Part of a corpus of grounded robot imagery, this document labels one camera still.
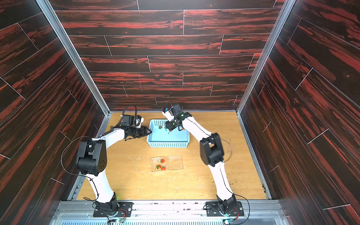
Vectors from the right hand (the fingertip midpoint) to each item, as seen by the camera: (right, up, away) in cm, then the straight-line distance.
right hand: (172, 122), depth 100 cm
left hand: (-15, -7, -2) cm, 17 cm away
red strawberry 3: (-6, -25, -9) cm, 28 cm away
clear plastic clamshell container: (-4, -27, -9) cm, 29 cm away
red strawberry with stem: (+7, -3, -27) cm, 28 cm away
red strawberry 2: (0, -5, -12) cm, 13 cm away
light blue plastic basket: (-9, -11, +6) cm, 15 cm away
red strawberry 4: (-5, -29, -12) cm, 32 cm away
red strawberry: (-10, -3, +8) cm, 13 cm away
